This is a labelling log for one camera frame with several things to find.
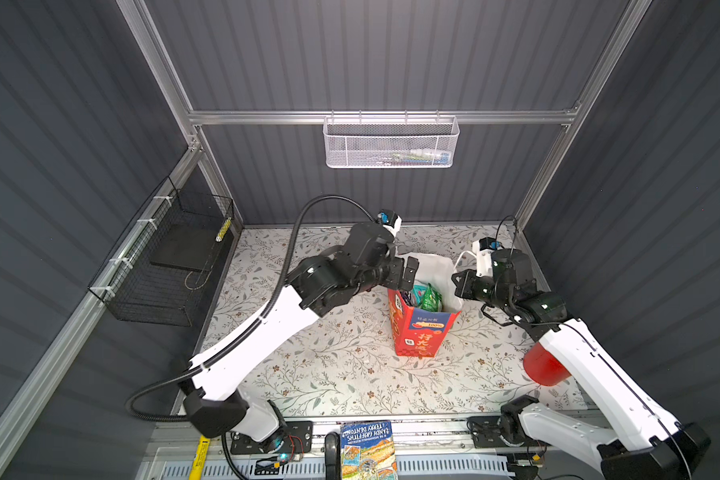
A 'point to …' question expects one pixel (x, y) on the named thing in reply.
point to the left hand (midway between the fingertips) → (401, 258)
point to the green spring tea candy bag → (431, 300)
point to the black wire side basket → (160, 271)
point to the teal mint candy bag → (418, 291)
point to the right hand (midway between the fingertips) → (456, 277)
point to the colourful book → (367, 451)
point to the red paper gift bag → (418, 333)
